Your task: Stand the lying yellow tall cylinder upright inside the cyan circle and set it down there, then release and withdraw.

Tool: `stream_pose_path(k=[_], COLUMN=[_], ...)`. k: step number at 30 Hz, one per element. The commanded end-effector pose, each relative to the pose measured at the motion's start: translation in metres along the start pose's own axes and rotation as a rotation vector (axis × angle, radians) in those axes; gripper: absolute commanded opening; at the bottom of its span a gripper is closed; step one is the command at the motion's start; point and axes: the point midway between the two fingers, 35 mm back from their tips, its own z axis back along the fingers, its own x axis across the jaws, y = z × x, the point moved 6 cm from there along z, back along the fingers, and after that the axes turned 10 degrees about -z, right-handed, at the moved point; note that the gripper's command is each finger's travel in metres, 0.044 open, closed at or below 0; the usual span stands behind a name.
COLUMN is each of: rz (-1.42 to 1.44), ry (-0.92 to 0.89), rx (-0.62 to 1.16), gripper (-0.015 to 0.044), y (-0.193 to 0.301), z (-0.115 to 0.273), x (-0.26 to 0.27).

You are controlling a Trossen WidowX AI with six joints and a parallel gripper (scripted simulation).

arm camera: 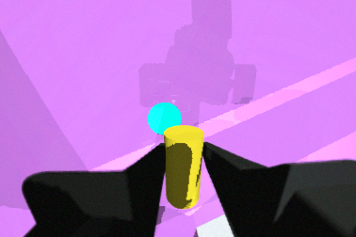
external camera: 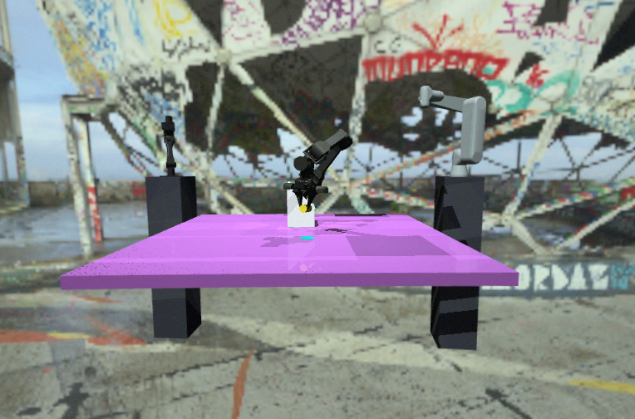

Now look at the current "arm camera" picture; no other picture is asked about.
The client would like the cyan circle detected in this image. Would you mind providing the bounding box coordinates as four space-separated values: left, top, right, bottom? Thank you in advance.
148 103 182 135

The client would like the yellow cylinder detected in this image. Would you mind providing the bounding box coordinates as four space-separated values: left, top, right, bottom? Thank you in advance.
164 125 204 210

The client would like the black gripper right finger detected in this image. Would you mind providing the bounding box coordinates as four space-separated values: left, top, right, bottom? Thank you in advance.
202 142 356 237

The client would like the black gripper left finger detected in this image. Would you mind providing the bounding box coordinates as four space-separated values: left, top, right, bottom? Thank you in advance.
22 143 166 237

